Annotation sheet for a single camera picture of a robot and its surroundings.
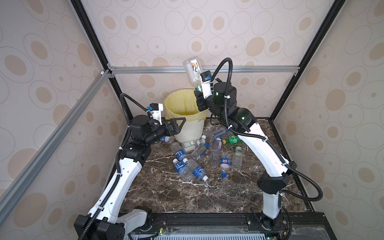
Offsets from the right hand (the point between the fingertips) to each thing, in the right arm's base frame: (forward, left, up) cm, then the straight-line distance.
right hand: (200, 89), depth 63 cm
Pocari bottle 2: (-17, +1, -43) cm, 46 cm away
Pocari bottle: (-15, +9, -49) cm, 52 cm away
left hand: (-9, +7, -9) cm, 15 cm away
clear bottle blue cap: (-2, 0, -45) cm, 45 cm away
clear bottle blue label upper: (-5, +12, -42) cm, 45 cm away
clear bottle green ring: (+1, +7, -44) cm, 44 cm away
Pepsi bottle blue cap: (-12, -15, -45) cm, 49 cm away
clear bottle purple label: (-2, -11, -48) cm, 49 cm away
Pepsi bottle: (+9, +22, -47) cm, 53 cm away
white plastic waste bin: (+6, +5, -35) cm, 36 cm away
